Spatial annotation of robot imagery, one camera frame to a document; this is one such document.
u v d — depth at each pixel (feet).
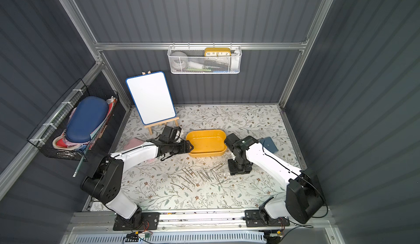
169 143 2.41
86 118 2.20
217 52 2.84
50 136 2.06
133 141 3.25
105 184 1.48
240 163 2.20
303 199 1.37
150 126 3.27
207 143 3.32
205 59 2.94
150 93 2.94
